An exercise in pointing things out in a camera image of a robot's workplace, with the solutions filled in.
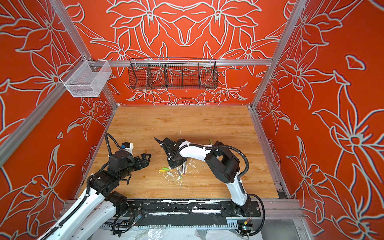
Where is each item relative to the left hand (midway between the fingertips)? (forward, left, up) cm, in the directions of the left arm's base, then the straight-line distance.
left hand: (144, 156), depth 78 cm
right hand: (+1, -13, -13) cm, 19 cm away
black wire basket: (+53, -10, +18) cm, 57 cm away
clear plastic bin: (+41, +44, +19) cm, 63 cm away
